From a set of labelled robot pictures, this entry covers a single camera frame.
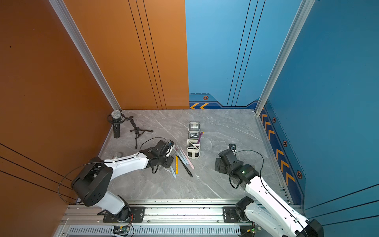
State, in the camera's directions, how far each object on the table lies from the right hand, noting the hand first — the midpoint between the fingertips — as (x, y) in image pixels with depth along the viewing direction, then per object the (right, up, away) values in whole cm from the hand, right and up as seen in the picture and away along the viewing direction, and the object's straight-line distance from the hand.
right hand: (224, 163), depth 80 cm
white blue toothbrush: (-29, -7, +7) cm, 31 cm away
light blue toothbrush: (-24, +2, +14) cm, 27 cm away
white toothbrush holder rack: (-17, +7, +6) cm, 19 cm away
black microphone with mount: (-61, +25, +4) cm, 66 cm away
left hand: (-32, +1, +12) cm, 34 cm away
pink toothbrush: (-19, -3, +11) cm, 22 cm away
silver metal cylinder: (-65, +2, +12) cm, 66 cm away
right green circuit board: (+12, -29, -11) cm, 33 cm away
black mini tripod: (-55, +17, +19) cm, 60 cm away
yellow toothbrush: (-27, -4, +10) cm, 29 cm away
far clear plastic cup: (-16, +20, +22) cm, 34 cm away
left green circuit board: (-50, -30, -8) cm, 59 cm away
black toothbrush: (-22, -4, +9) cm, 24 cm away
